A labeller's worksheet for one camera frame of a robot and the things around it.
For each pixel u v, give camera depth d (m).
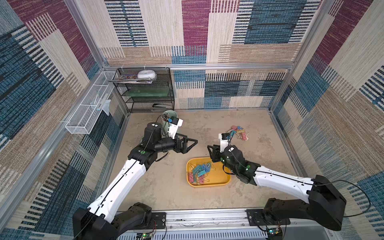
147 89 1.05
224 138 0.69
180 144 0.62
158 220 0.73
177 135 0.63
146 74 0.90
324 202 0.41
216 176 0.84
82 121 0.89
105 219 0.38
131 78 0.92
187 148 0.63
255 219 0.73
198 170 0.87
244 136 1.02
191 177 0.84
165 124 0.62
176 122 0.63
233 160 0.60
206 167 0.88
